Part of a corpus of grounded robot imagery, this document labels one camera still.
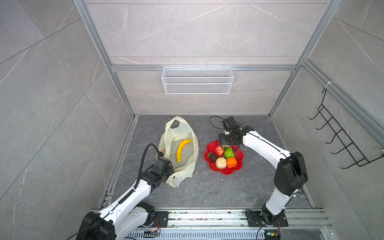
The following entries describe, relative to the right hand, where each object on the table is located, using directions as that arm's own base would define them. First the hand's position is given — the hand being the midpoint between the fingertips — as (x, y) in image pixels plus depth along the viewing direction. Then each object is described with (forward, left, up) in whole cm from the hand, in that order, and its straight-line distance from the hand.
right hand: (224, 139), depth 90 cm
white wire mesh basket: (+37, +16, +17) cm, 44 cm away
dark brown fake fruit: (-8, +7, -7) cm, 13 cm away
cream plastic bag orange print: (+8, +29, +1) cm, 30 cm away
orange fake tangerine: (-12, -4, -7) cm, 15 cm away
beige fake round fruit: (-13, +3, -6) cm, 14 cm away
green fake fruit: (-6, -3, -7) cm, 10 cm away
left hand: (-15, +32, -6) cm, 36 cm away
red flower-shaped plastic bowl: (-7, -10, -9) cm, 15 cm away
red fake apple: (-4, +2, -7) cm, 9 cm away
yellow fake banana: (-2, +29, -10) cm, 30 cm away
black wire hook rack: (-6, -50, +19) cm, 54 cm away
